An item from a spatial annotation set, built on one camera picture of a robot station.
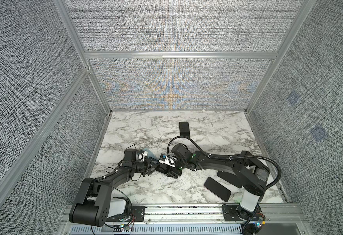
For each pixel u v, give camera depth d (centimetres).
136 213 74
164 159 75
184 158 68
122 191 82
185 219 73
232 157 51
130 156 71
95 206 42
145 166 76
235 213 73
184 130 107
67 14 72
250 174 49
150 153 96
